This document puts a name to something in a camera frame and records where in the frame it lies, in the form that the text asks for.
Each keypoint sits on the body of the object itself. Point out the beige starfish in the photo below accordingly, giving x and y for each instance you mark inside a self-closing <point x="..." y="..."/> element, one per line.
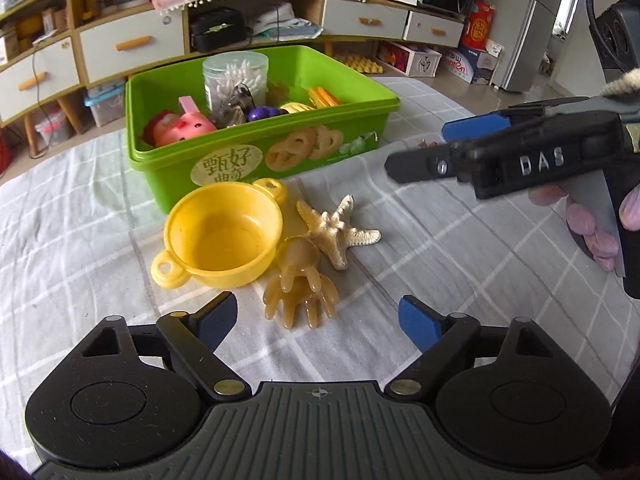
<point x="333" y="233"/>

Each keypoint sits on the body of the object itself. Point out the silver refrigerator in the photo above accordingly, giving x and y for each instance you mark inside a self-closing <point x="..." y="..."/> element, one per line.
<point x="523" y="29"/>

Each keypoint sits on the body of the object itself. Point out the pink pig toy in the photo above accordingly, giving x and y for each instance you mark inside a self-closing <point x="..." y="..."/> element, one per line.
<point x="168" y="127"/>

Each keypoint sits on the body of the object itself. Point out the wooden white drawer cabinet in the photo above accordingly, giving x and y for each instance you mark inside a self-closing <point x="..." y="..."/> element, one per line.
<point x="84" y="54"/>

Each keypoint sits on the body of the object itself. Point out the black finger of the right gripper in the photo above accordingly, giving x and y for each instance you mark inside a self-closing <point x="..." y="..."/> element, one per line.
<point x="433" y="161"/>

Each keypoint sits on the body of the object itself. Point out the green plastic biscuit box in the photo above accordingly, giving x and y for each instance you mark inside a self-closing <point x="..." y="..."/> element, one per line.
<point x="277" y="147"/>

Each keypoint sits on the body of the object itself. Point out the white cartoon cardboard box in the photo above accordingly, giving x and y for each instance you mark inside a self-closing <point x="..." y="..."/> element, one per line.
<point x="412" y="60"/>

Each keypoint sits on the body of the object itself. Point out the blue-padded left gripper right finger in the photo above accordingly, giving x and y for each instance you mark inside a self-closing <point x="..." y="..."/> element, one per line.
<point x="445" y="343"/>

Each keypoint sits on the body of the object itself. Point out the black case on shelf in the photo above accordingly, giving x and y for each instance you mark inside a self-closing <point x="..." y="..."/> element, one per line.
<point x="217" y="28"/>

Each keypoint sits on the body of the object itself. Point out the yellow toy pot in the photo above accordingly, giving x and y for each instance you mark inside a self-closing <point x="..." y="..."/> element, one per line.
<point x="224" y="235"/>

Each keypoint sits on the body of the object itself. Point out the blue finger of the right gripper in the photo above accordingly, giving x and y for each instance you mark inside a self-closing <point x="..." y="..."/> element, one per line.
<point x="478" y="126"/>

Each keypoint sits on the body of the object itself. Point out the clear storage box blue lid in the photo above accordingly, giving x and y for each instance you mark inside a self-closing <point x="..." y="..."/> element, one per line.
<point x="106" y="102"/>

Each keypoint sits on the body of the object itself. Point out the clear cotton swab jar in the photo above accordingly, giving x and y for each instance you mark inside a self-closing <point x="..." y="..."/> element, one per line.
<point x="224" y="71"/>

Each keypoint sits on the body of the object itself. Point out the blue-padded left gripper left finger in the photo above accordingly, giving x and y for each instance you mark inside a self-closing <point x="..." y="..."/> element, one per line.
<point x="191" y="340"/>

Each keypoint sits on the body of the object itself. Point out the yellow orange toy corn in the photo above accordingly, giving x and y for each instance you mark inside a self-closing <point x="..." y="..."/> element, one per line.
<point x="319" y="98"/>

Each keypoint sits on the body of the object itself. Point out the white checked table cloth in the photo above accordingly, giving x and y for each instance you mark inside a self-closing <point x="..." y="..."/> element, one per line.
<point x="80" y="229"/>

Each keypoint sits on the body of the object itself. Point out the yellow toy block row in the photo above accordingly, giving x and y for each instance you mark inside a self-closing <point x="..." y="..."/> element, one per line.
<point x="359" y="62"/>

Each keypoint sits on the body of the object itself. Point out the translucent brown hand massager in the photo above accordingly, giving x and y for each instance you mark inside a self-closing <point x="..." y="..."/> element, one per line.
<point x="299" y="284"/>

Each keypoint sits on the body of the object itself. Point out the clear storage box pink lid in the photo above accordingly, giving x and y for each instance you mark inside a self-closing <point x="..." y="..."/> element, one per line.
<point x="54" y="128"/>

